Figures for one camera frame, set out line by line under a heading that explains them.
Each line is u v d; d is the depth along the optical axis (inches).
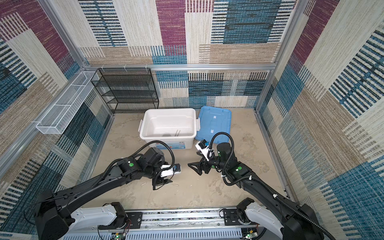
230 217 28.7
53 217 14.9
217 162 25.7
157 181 24.6
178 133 42.1
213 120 44.2
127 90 43.4
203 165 26.0
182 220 29.5
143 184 33.4
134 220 28.9
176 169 25.1
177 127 40.3
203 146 25.6
